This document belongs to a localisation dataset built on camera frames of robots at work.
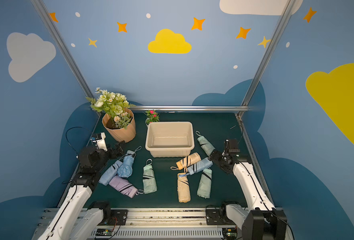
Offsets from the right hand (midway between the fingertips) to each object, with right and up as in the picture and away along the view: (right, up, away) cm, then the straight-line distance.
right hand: (217, 158), depth 84 cm
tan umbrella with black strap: (-19, -5, +7) cm, 21 cm away
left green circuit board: (-59, -33, -12) cm, 69 cm away
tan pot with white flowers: (-60, +25, +9) cm, 66 cm away
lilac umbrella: (-52, -15, -2) cm, 54 cm away
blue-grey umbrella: (-9, -5, +4) cm, 11 cm away
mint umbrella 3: (-38, -14, -2) cm, 41 cm away
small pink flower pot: (-40, +26, +17) cm, 50 cm away
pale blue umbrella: (-62, -9, +2) cm, 63 cm away
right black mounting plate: (-2, -28, -10) cm, 29 cm away
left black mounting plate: (-52, -27, -11) cm, 59 cm away
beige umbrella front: (-19, -16, -2) cm, 25 cm away
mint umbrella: (-3, +5, +15) cm, 16 cm away
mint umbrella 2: (-7, -16, -2) cm, 18 cm away
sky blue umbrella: (-53, -7, +2) cm, 54 cm away
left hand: (-55, +11, -5) cm, 57 cm away
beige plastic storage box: (-28, +9, +23) cm, 37 cm away
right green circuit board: (+4, -35, -11) cm, 37 cm away
